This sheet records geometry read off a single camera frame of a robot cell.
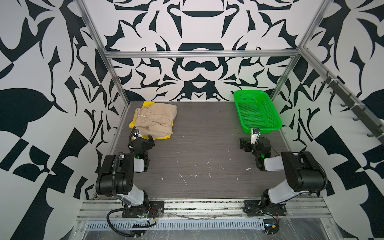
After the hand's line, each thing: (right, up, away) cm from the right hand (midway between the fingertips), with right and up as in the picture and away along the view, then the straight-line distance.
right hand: (250, 136), depth 94 cm
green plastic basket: (+12, +17, +20) cm, 29 cm away
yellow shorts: (-76, +8, +8) cm, 77 cm away
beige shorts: (-61, +10, +8) cm, 62 cm away
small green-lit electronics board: (+1, -39, -24) cm, 46 cm away
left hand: (-67, +1, -2) cm, 68 cm away
